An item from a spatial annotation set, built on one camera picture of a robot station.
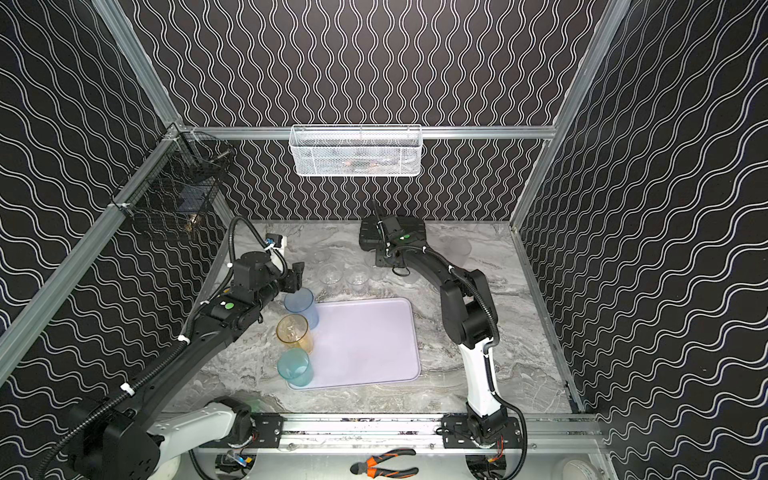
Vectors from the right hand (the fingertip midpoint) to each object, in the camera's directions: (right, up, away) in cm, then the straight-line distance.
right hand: (386, 257), depth 100 cm
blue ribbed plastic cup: (-24, -13, -15) cm, 31 cm away
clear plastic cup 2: (-10, -7, +1) cm, 12 cm away
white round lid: (+44, -49, -29) cm, 72 cm away
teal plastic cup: (-25, -30, -18) cm, 43 cm away
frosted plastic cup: (+25, +3, +4) cm, 26 cm away
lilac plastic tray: (-7, -26, -9) cm, 28 cm away
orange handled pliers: (-4, -49, -31) cm, 58 cm away
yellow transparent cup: (-27, -21, -14) cm, 37 cm away
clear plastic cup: (-19, -6, +1) cm, 20 cm away
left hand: (-25, 0, -21) cm, 33 cm away
